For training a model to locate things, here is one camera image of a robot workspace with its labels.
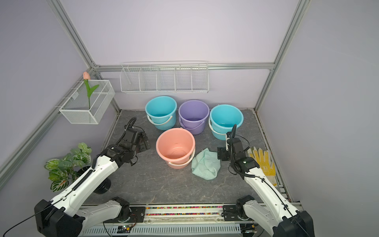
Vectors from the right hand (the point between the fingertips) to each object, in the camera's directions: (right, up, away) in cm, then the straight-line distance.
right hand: (226, 147), depth 83 cm
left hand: (-48, +2, -4) cm, 48 cm away
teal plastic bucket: (0, +18, +15) cm, 23 cm away
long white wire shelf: (-38, +45, +17) cm, 62 cm away
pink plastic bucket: (-30, -2, +13) cm, 33 cm away
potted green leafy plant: (-74, -6, -16) cm, 76 cm away
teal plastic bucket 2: (-41, +22, +19) cm, 50 cm away
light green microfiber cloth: (-11, -11, +3) cm, 16 cm away
